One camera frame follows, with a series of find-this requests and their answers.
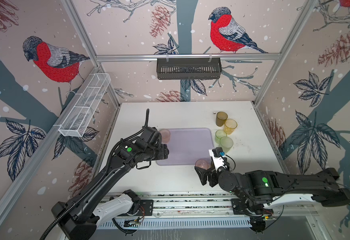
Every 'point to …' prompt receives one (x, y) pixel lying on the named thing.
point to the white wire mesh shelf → (75, 121)
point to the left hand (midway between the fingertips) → (164, 153)
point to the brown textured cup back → (221, 117)
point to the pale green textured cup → (226, 143)
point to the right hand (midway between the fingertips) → (199, 167)
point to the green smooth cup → (219, 134)
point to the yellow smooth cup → (230, 125)
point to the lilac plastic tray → (187, 145)
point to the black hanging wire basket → (189, 68)
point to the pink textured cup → (166, 135)
